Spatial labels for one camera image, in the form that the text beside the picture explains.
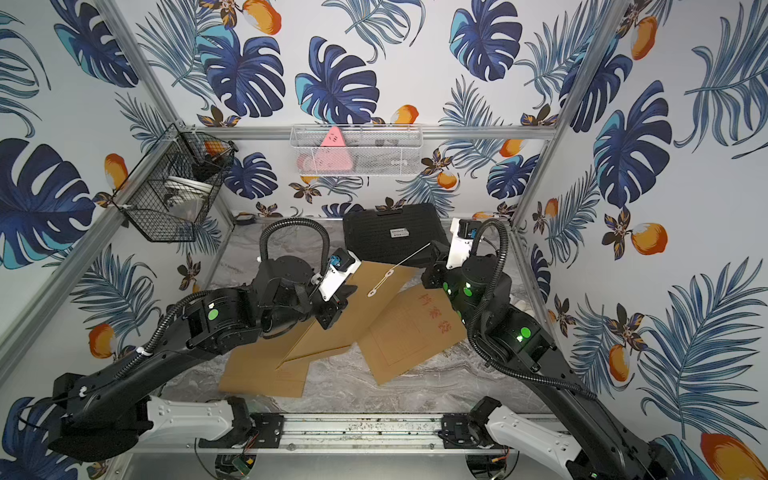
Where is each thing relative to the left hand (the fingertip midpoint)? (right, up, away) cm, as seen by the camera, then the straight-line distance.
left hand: (354, 281), depth 60 cm
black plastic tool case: (+11, +12, +47) cm, 50 cm away
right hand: (+16, +8, +2) cm, 18 cm away
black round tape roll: (-51, +20, +61) cm, 82 cm away
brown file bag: (+4, -1, +6) cm, 7 cm away
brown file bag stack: (+17, -17, +33) cm, 41 cm away
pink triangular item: (-10, +35, +30) cm, 47 cm away
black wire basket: (-57, +23, +26) cm, 67 cm away
